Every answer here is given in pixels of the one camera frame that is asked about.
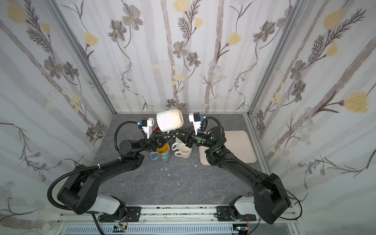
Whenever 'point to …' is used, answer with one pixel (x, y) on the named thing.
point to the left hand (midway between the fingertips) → (169, 135)
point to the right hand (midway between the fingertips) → (171, 132)
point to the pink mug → (185, 152)
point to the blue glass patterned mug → (162, 154)
